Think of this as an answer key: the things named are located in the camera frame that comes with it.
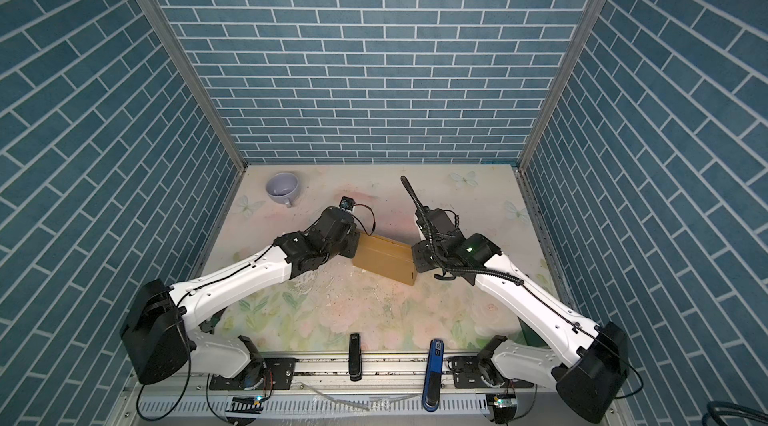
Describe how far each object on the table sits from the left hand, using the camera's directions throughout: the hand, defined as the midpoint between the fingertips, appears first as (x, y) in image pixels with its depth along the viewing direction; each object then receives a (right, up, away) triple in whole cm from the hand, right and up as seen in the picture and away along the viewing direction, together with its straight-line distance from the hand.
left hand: (355, 234), depth 83 cm
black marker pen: (+1, -30, -8) cm, 31 cm away
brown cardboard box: (+9, -6, -4) cm, 12 cm away
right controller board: (+39, -41, -10) cm, 57 cm away
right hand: (+17, -3, -6) cm, 18 cm away
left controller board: (-24, -40, -11) cm, 48 cm away
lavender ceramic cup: (-31, +14, +25) cm, 42 cm away
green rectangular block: (+47, -27, -5) cm, 54 cm away
